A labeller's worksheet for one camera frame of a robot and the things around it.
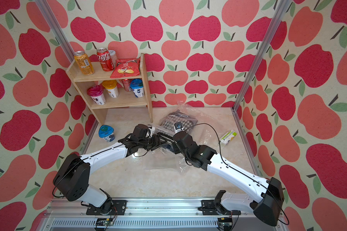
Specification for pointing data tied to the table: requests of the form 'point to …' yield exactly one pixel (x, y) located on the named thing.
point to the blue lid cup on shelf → (137, 86)
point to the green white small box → (226, 138)
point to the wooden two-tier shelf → (125, 99)
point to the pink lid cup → (96, 92)
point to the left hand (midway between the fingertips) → (166, 145)
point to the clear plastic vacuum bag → (163, 158)
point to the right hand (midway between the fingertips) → (178, 140)
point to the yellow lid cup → (111, 86)
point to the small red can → (126, 83)
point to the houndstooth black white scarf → (169, 120)
